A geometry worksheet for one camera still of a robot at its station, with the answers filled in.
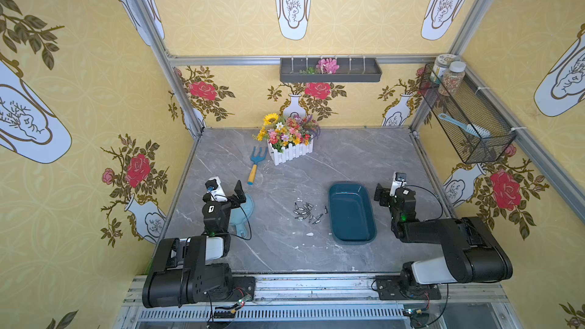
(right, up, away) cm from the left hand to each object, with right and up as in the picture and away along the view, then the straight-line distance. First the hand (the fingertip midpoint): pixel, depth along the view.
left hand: (219, 184), depth 88 cm
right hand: (+70, -1, +5) cm, 71 cm away
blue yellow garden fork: (+9, -1, +13) cm, 16 cm away
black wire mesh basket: (+93, +29, -4) cm, 98 cm away
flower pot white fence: (+26, +18, +9) cm, 33 cm away
